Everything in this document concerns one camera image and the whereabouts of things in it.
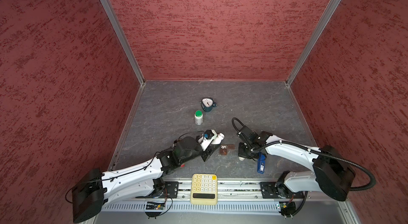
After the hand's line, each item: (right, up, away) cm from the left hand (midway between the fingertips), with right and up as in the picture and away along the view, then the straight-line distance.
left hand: (216, 144), depth 74 cm
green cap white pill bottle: (-10, +10, +17) cm, 22 cm away
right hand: (+13, -11, +9) cm, 19 cm away
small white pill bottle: (+1, +3, -4) cm, 5 cm away
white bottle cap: (+14, -11, +9) cm, 19 cm away
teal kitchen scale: (-5, +18, +29) cm, 34 cm away
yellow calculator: (-6, -21, -2) cm, 22 cm away
